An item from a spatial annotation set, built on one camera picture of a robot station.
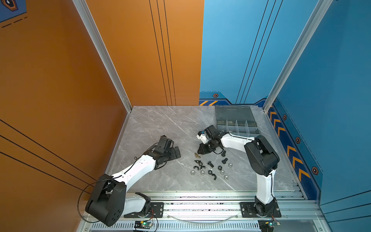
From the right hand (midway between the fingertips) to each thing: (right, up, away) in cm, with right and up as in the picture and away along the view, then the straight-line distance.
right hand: (198, 152), depth 95 cm
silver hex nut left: (-4, -10, -9) cm, 14 cm away
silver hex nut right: (+20, -7, -6) cm, 22 cm away
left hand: (-15, +1, -6) cm, 16 cm away
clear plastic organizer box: (+30, +21, +9) cm, 38 cm away
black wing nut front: (+7, -11, -8) cm, 15 cm away
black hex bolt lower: (+16, -5, -5) cm, 17 cm away
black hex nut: (+13, -8, -7) cm, 17 cm away
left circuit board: (-30, -31, -24) cm, 49 cm away
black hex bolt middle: (+8, -6, -6) cm, 11 cm away
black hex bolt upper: (+17, -1, -2) cm, 17 cm away
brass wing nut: (-1, -2, -1) cm, 2 cm away
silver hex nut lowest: (+16, -12, -11) cm, 23 cm away
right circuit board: (+32, -31, -24) cm, 51 cm away
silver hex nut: (+2, -10, -10) cm, 14 cm away
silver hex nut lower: (+14, -10, -9) cm, 20 cm away
